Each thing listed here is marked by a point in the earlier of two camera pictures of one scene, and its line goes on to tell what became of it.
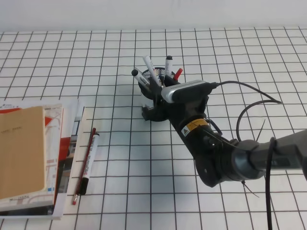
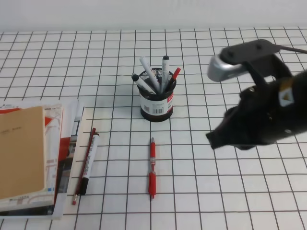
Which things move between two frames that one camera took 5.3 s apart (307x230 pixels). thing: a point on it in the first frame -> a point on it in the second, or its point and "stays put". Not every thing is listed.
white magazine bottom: (72, 115) stays put
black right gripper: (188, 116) -> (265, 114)
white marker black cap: (140, 76) -> (136, 78)
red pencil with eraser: (85, 166) stays put
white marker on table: (89, 164) stays put
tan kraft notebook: (22, 152) stays put
